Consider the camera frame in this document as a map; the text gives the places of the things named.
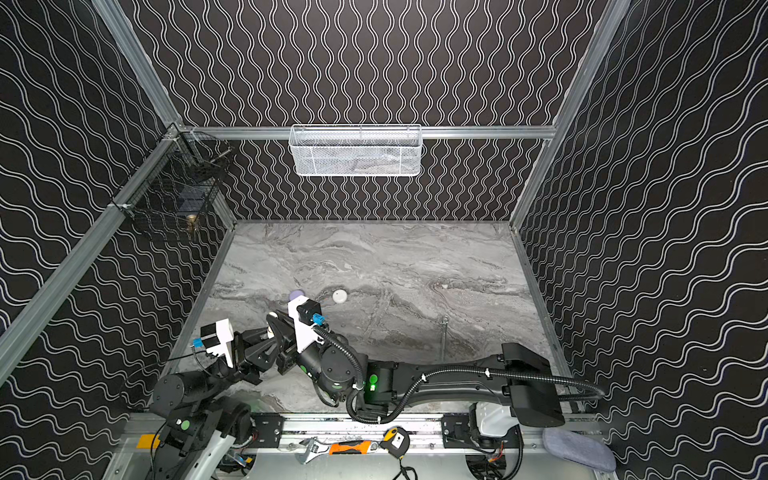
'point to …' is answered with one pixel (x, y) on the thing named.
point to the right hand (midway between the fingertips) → (272, 318)
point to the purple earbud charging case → (296, 293)
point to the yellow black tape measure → (396, 440)
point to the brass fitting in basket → (190, 222)
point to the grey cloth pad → (579, 450)
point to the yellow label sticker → (146, 441)
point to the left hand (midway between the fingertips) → (284, 336)
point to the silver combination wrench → (444, 323)
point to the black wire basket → (175, 187)
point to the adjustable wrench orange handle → (350, 447)
